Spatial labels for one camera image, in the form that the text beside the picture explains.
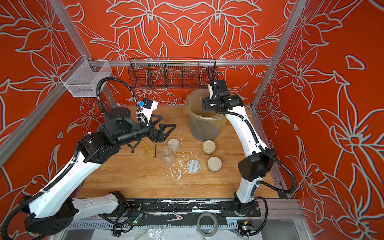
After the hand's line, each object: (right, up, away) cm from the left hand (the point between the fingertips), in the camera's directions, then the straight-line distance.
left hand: (168, 119), depth 57 cm
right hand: (+20, +11, +23) cm, 32 cm away
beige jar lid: (-3, -16, +40) cm, 43 cm away
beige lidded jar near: (+22, -25, +25) cm, 42 cm away
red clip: (+3, -47, +13) cm, 49 cm away
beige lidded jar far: (+20, -17, +31) cm, 40 cm away
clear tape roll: (+20, -48, +10) cm, 53 cm away
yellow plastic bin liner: (+11, +7, +30) cm, 33 cm away
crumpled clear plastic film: (-7, -53, +10) cm, 54 cm away
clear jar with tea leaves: (-6, -22, +34) cm, 41 cm away
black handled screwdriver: (-14, -20, +37) cm, 45 cm away
